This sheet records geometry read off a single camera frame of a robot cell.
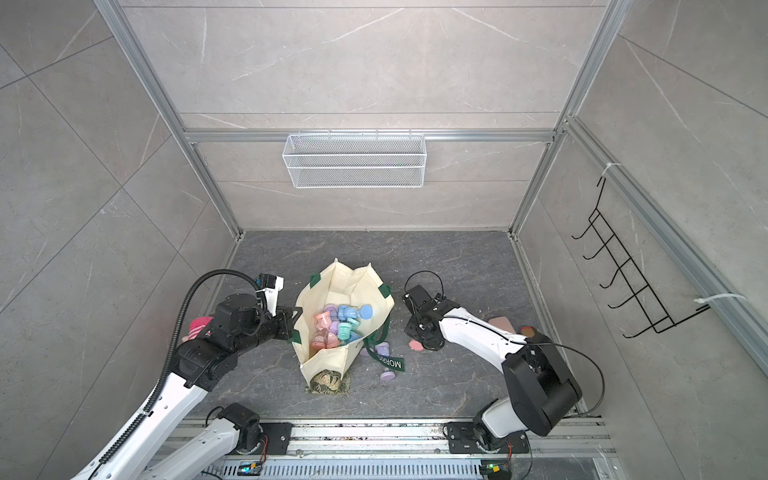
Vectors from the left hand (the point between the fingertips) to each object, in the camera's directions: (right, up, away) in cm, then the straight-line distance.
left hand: (304, 306), depth 73 cm
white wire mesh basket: (+9, +45, +28) cm, 54 cm away
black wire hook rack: (+75, 0, -14) cm, 77 cm away
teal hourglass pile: (+9, -9, +11) cm, 16 cm away
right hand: (+30, -11, +15) cm, 35 cm away
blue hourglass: (+7, -5, +19) cm, 22 cm away
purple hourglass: (+19, -15, +13) cm, 28 cm away
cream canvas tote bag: (+4, +3, +18) cm, 19 cm away
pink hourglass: (+2, -6, +11) cm, 13 cm away
